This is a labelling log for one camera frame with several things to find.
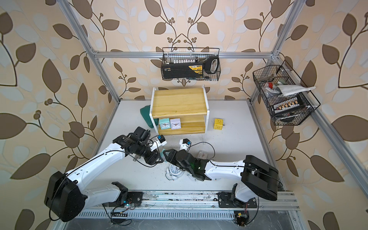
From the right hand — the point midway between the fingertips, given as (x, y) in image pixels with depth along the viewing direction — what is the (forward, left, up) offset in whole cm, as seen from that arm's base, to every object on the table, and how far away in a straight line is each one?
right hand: (165, 154), depth 78 cm
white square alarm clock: (+15, -6, +7) cm, 18 cm away
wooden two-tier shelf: (+18, -14, +20) cm, 31 cm away
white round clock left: (-7, -4, -9) cm, 12 cm away
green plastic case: (+39, +20, -9) cm, 45 cm away
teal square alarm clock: (+16, 0, +8) cm, 17 cm away
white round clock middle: (-9, -13, -10) cm, 19 cm away
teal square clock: (-2, +1, +2) cm, 3 cm away
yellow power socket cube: (+24, -34, -7) cm, 42 cm away
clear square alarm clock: (+3, -22, -11) cm, 24 cm away
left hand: (-1, +3, -1) cm, 3 cm away
